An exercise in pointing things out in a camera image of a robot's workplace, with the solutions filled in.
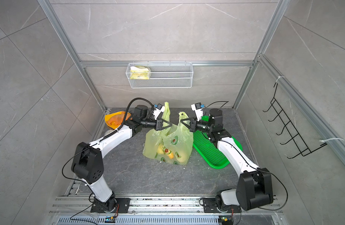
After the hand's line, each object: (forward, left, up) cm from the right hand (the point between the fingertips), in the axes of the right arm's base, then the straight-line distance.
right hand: (182, 121), depth 75 cm
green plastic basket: (-8, -17, -21) cm, 29 cm away
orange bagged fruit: (+20, +47, -20) cm, 55 cm away
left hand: (+2, +6, -3) cm, 7 cm away
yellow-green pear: (-6, +14, -22) cm, 27 cm away
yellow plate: (+29, +58, -27) cm, 70 cm away
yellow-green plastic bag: (-9, +5, -10) cm, 14 cm away
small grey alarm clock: (+12, +54, -24) cm, 60 cm away
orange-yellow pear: (-9, +7, -24) cm, 27 cm away
